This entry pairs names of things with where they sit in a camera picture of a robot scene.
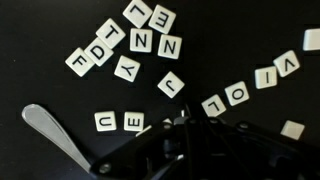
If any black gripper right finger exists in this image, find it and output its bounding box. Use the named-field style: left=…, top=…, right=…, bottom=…
left=197, top=104, right=320, bottom=180

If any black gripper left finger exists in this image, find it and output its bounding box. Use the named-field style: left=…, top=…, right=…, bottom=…
left=89, top=104, right=198, bottom=180

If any white letter tile E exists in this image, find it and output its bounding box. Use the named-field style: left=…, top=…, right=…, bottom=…
left=123, top=111, right=145, bottom=133
left=148, top=4, right=177, bottom=35

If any white letter tile U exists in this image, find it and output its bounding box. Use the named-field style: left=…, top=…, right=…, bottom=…
left=93, top=110, right=118, bottom=133

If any white letter tile L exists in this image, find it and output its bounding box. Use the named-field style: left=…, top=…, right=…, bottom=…
left=122, top=0, right=154, bottom=29
left=200, top=93, right=227, bottom=118

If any white letter tile O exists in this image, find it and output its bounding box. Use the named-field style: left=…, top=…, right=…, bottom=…
left=224, top=80, right=250, bottom=107

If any white letter tile J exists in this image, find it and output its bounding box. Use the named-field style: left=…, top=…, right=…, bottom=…
left=157, top=70, right=186, bottom=99

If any white letter tile I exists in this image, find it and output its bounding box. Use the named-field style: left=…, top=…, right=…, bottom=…
left=254, top=65, right=278, bottom=90

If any white letter tile Y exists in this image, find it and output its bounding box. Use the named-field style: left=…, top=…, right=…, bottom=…
left=113, top=54, right=142, bottom=83

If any white letter tile V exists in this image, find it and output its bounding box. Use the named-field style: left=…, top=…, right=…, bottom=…
left=272, top=49, right=301, bottom=78

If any white letter tile N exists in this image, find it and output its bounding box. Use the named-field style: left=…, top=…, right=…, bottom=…
left=157, top=33, right=183, bottom=60
left=129, top=27, right=154, bottom=54

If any white letter tile D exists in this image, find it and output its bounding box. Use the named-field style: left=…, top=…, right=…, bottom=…
left=83, top=36, right=115, bottom=67

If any white letter tile F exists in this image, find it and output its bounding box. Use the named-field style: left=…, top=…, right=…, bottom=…
left=64, top=47, right=96, bottom=78

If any white letter tile T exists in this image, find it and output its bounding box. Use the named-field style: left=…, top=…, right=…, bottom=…
left=95, top=17, right=127, bottom=50

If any blank white tile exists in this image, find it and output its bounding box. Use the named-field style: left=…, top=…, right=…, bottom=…
left=279, top=119, right=306, bottom=141
left=302, top=28, right=320, bottom=52

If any silver metal spoon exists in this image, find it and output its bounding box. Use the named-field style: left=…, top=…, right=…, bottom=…
left=21, top=103, right=94, bottom=174

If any black square table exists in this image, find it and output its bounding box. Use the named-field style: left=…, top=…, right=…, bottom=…
left=0, top=0, right=320, bottom=180

